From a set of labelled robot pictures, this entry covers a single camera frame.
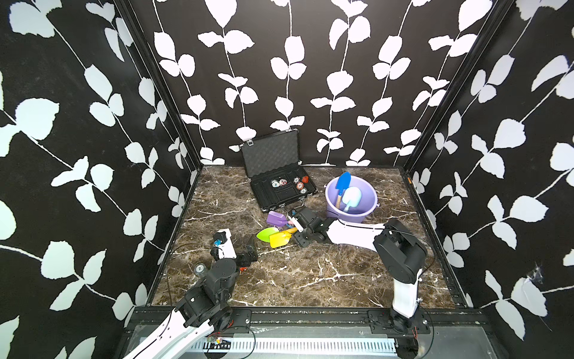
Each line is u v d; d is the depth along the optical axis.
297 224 0.78
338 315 0.76
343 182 0.93
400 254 0.50
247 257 0.67
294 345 0.70
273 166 1.12
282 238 0.92
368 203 0.90
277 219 0.99
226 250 0.64
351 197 0.96
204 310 0.53
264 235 0.95
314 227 0.73
